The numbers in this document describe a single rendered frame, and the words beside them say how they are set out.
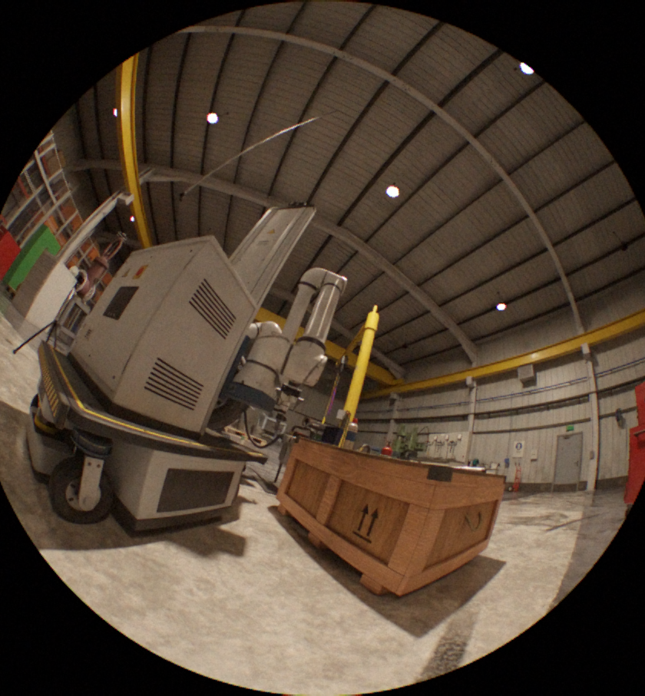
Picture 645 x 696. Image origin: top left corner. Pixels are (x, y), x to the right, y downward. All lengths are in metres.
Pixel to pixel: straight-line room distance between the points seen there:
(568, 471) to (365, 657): 10.09
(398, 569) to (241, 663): 0.50
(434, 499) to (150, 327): 0.84
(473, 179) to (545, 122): 3.49
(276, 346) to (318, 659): 1.05
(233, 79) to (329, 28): 3.21
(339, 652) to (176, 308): 0.86
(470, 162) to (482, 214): 1.93
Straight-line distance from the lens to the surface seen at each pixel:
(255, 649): 0.56
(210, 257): 0.68
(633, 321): 11.41
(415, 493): 0.74
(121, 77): 8.55
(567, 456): 10.49
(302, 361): 0.99
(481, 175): 8.60
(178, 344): 0.63
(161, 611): 0.57
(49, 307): 5.11
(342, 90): 7.99
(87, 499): 0.65
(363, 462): 0.91
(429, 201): 8.89
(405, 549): 0.76
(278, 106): 8.49
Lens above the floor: 0.44
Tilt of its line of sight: 24 degrees up
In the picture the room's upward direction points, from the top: 19 degrees clockwise
